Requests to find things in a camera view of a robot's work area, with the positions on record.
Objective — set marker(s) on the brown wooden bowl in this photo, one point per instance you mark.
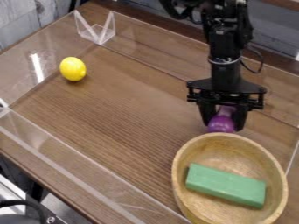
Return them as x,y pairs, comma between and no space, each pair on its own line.
239,155

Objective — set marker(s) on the clear acrylic corner bracket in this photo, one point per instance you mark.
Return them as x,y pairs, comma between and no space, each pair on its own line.
98,34

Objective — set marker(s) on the clear acrylic enclosure wall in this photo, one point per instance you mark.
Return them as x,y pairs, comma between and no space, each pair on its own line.
96,139

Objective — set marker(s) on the green rectangular block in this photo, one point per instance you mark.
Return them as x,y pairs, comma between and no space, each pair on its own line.
221,184

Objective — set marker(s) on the yellow lemon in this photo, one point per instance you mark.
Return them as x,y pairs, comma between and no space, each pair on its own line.
72,69

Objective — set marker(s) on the black metal table mount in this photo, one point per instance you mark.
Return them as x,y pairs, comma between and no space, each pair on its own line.
50,218

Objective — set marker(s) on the purple toy eggplant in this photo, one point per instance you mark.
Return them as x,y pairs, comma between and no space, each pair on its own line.
221,123

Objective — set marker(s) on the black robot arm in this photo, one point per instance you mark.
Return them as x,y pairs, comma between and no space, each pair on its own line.
227,31

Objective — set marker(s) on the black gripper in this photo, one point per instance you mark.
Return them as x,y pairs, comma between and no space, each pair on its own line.
245,96

